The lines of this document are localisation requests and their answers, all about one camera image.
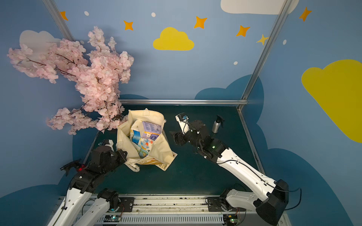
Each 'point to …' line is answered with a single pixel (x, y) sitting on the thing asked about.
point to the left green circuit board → (112, 218)
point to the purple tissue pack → (151, 131)
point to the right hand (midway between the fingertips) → (179, 126)
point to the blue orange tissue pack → (135, 136)
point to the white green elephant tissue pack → (144, 145)
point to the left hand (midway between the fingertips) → (131, 151)
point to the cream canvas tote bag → (160, 152)
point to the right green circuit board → (230, 219)
